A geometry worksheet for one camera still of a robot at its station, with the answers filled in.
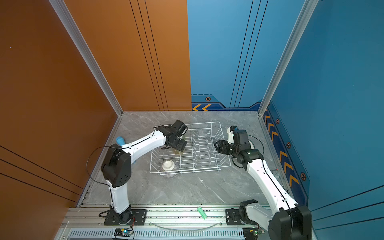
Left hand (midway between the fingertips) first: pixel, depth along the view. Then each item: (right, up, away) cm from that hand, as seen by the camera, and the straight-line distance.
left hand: (179, 143), depth 92 cm
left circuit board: (-25, -40, -21) cm, 52 cm away
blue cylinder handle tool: (-41, +1, +8) cm, 42 cm away
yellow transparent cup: (-2, -6, -1) cm, 6 cm away
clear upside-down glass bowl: (-4, -13, -9) cm, 17 cm away
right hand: (+23, 0, -11) cm, 25 cm away
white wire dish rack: (+13, -7, -1) cm, 14 cm away
